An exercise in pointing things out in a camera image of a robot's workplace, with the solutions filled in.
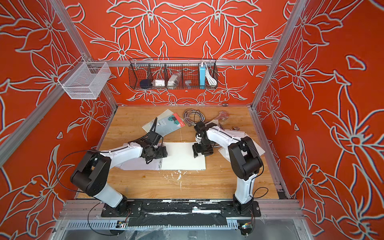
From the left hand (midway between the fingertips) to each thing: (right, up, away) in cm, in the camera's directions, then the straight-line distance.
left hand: (162, 153), depth 92 cm
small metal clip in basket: (+16, +47, +5) cm, 50 cm away
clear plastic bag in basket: (+8, +46, 0) cm, 47 cm away
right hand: (+21, 0, -5) cm, 22 cm away
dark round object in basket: (-12, +46, +5) cm, 48 cm away
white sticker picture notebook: (+11, -1, 0) cm, 12 cm away
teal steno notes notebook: (0, +18, +14) cm, 23 cm away
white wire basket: (-47, +46, -2) cm, 66 cm away
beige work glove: (+36, +20, +12) cm, 43 cm away
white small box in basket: (-1, +44, -4) cm, 44 cm away
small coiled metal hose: (+18, +24, +19) cm, 36 cm away
